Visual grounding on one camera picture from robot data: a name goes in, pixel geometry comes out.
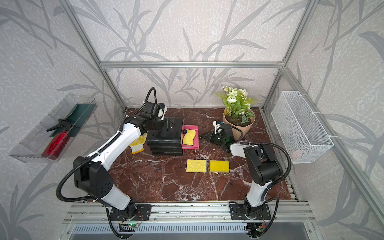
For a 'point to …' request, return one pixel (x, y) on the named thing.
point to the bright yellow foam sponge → (219, 166)
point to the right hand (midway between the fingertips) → (202, 134)
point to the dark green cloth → (77, 116)
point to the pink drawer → (195, 144)
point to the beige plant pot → (242, 118)
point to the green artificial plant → (237, 104)
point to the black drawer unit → (168, 140)
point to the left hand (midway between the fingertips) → (170, 124)
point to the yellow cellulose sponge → (196, 166)
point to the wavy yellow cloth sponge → (188, 138)
